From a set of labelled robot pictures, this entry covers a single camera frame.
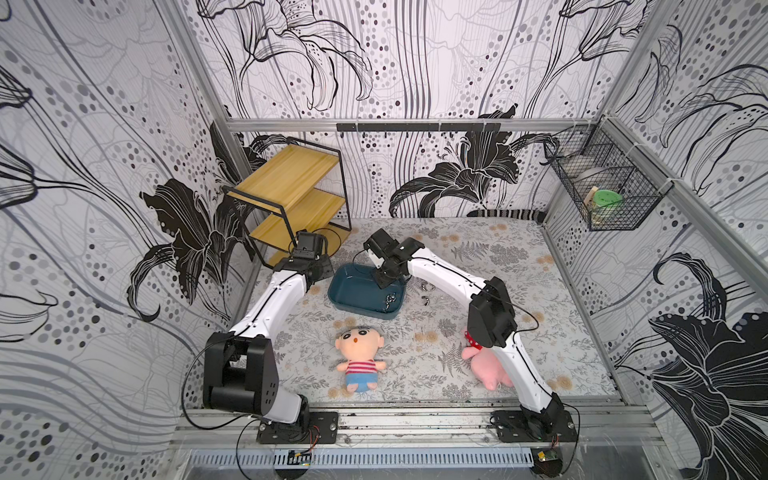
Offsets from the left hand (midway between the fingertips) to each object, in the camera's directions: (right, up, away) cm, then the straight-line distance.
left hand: (323, 271), depth 89 cm
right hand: (+19, -2, +7) cm, 20 cm away
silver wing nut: (+33, -10, +7) cm, 35 cm away
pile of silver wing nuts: (+20, -9, +7) cm, 23 cm away
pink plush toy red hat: (+45, -23, -13) cm, 52 cm away
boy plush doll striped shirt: (+12, -19, -10) cm, 25 cm away
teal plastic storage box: (+8, -7, +12) cm, 16 cm away
